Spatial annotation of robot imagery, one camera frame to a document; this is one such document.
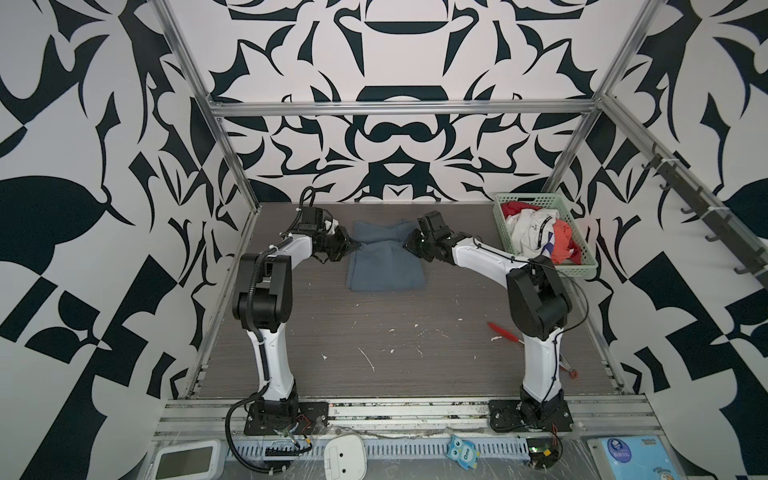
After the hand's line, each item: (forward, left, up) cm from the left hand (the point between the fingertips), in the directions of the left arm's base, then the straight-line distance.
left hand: (363, 237), depth 97 cm
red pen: (-37, -53, -9) cm, 66 cm away
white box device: (-56, +4, -7) cm, 57 cm away
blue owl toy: (-56, -23, -8) cm, 61 cm away
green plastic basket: (-8, -72, -6) cm, 73 cm away
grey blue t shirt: (-8, -6, -3) cm, 10 cm away
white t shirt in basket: (+3, -56, -2) cm, 56 cm away
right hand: (-1, -13, 0) cm, 13 cm away
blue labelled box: (-58, -59, -5) cm, 83 cm away
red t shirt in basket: (-4, -66, -4) cm, 66 cm away
